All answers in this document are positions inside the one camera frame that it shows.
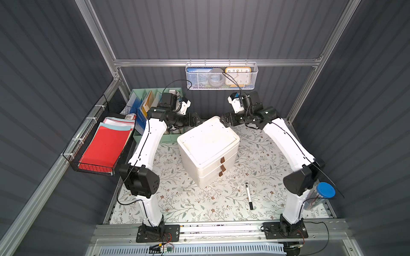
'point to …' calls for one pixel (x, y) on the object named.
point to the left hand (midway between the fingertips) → (193, 121)
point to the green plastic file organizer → (140, 101)
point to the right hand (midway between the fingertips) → (232, 115)
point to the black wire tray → (104, 113)
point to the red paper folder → (104, 150)
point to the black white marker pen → (250, 202)
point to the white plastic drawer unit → (208, 150)
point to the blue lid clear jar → (317, 194)
